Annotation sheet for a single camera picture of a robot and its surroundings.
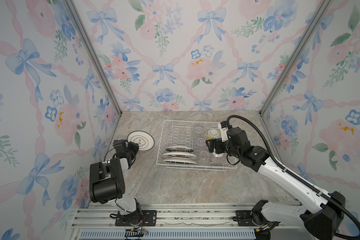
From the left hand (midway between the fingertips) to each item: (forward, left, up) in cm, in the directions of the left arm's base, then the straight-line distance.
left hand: (138, 142), depth 95 cm
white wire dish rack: (+3, -28, -7) cm, 29 cm away
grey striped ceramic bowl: (-11, -49, 0) cm, 50 cm away
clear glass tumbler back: (+7, -39, +4) cm, 40 cm away
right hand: (-9, -44, +17) cm, 48 cm away
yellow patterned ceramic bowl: (+6, -48, +1) cm, 48 cm away
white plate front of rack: (-18, -27, +9) cm, 34 cm away
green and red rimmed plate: (-12, -27, +4) cm, 30 cm away
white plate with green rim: (+4, -3, -4) cm, 6 cm away
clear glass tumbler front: (-11, -40, +4) cm, 42 cm away
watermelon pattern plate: (-5, -27, -1) cm, 27 cm away
